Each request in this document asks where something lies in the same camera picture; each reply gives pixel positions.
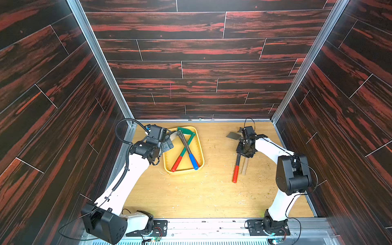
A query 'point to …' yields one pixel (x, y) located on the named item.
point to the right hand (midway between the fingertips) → (242, 151)
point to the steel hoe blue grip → (173, 136)
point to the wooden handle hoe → (244, 167)
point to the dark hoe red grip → (236, 136)
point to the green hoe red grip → (184, 131)
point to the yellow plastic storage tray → (185, 166)
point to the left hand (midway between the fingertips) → (163, 144)
